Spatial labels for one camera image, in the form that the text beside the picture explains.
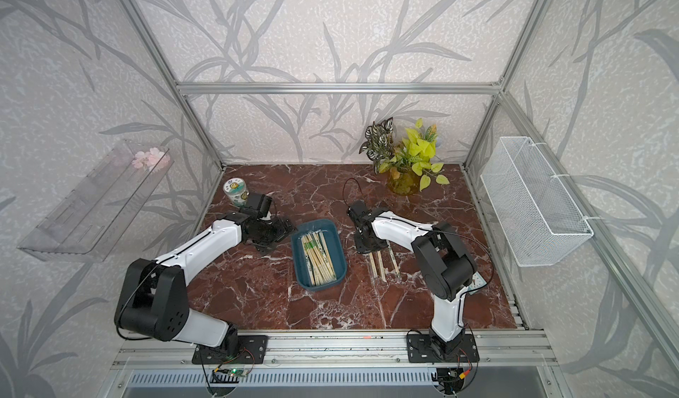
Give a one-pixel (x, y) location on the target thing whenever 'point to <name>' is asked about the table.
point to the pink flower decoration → (154, 159)
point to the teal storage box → (336, 250)
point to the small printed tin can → (235, 188)
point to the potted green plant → (405, 155)
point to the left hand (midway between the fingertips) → (291, 235)
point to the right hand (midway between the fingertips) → (367, 245)
